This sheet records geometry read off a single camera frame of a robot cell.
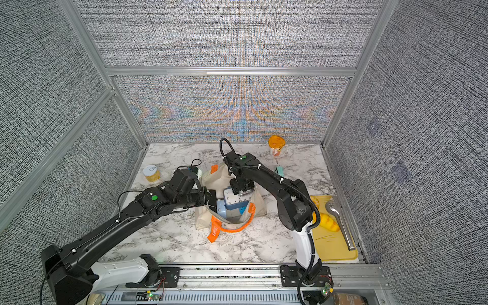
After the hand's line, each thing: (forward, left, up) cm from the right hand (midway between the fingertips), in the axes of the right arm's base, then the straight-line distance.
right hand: (242, 184), depth 90 cm
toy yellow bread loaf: (-16, -38, -6) cm, 42 cm away
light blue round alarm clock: (-12, +9, 0) cm, 15 cm away
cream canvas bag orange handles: (+4, +12, 0) cm, 13 cm away
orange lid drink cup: (+27, -19, -1) cm, 33 cm away
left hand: (-12, +10, +12) cm, 20 cm away
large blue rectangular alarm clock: (-8, +4, -3) cm, 9 cm away
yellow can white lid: (+10, +48, -5) cm, 50 cm away
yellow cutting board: (-25, -38, -9) cm, 46 cm away
